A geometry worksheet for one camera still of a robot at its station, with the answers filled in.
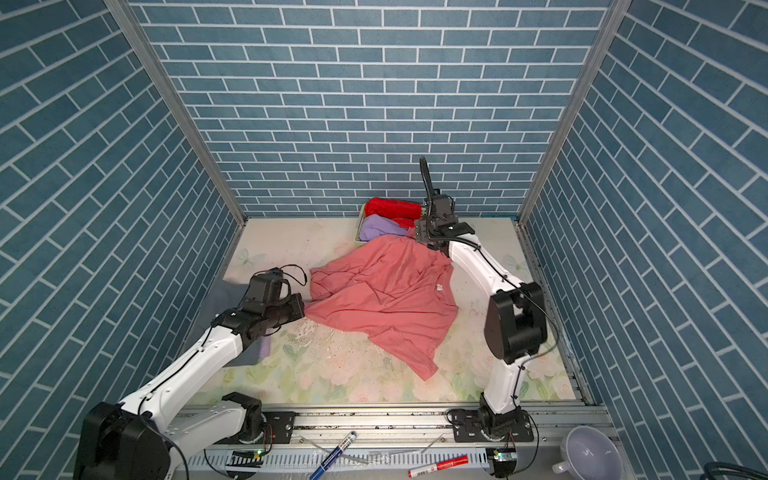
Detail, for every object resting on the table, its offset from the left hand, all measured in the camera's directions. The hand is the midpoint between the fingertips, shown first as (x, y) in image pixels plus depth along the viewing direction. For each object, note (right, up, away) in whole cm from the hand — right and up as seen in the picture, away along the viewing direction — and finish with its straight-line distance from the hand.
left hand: (307, 303), depth 85 cm
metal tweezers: (+20, -33, -14) cm, 41 cm away
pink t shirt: (+26, +2, +14) cm, 30 cm away
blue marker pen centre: (+9, -34, -17) cm, 39 cm away
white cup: (+72, -34, -14) cm, 81 cm away
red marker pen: (+36, -34, -17) cm, 52 cm away
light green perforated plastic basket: (+13, +17, +20) cm, 29 cm away
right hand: (+37, +24, +7) cm, 44 cm away
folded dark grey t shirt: (-27, 0, +7) cm, 28 cm away
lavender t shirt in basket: (+17, +23, +23) cm, 37 cm away
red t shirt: (+29, +29, +30) cm, 51 cm away
